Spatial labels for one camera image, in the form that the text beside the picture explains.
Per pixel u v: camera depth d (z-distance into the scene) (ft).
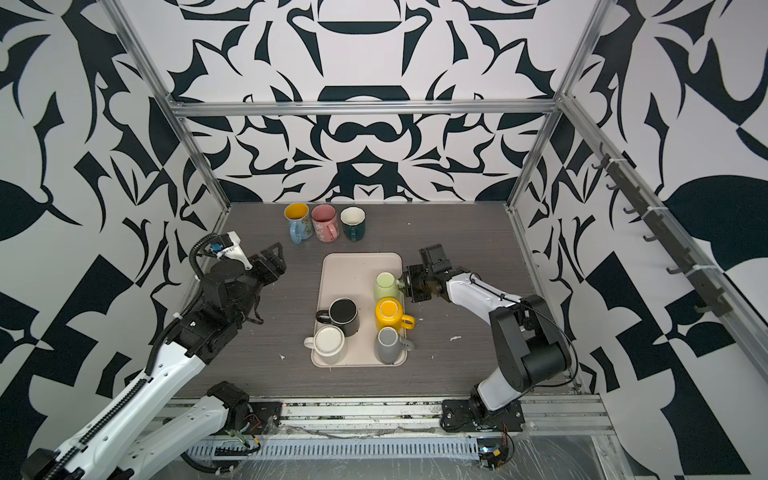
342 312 2.73
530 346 1.50
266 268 2.09
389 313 2.70
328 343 2.60
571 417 2.49
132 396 1.42
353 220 3.41
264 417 2.44
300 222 3.34
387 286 2.86
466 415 2.45
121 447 1.37
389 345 2.52
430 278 2.32
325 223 3.32
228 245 2.01
